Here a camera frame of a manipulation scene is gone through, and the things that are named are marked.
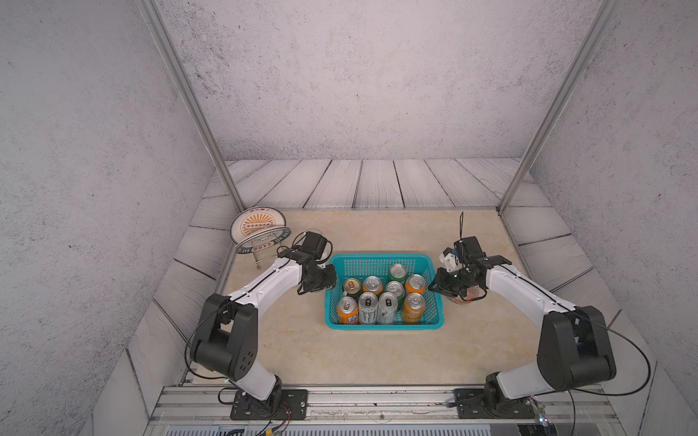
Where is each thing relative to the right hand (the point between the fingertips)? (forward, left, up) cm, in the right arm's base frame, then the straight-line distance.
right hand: (431, 287), depth 86 cm
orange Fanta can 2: (0, +5, +2) cm, 6 cm away
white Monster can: (-9, +20, +5) cm, 23 cm away
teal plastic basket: (-3, +15, +3) cm, 16 cm away
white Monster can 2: (-9, +15, +5) cm, 18 cm away
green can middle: (-2, +11, +2) cm, 11 cm away
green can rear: (+4, +11, +3) cm, 12 cm away
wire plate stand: (+20, +60, -2) cm, 64 cm away
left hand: (+1, +29, 0) cm, 29 cm away
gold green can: (-2, +25, +2) cm, 25 cm away
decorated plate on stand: (+19, +58, +7) cm, 62 cm away
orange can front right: (-7, +7, +2) cm, 10 cm away
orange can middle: (-1, +19, +3) cm, 19 cm away
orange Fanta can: (-9, +26, +3) cm, 28 cm away
